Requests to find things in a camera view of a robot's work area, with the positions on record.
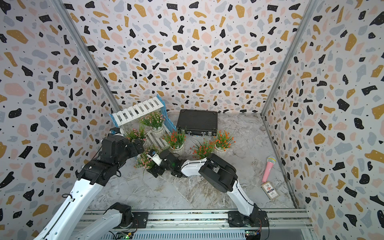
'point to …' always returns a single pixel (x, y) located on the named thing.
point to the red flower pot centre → (201, 150)
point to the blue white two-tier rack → (153, 112)
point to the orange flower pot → (223, 140)
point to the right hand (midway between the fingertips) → (152, 163)
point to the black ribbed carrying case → (197, 123)
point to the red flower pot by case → (175, 141)
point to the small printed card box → (269, 190)
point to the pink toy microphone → (271, 160)
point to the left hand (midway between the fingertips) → (135, 143)
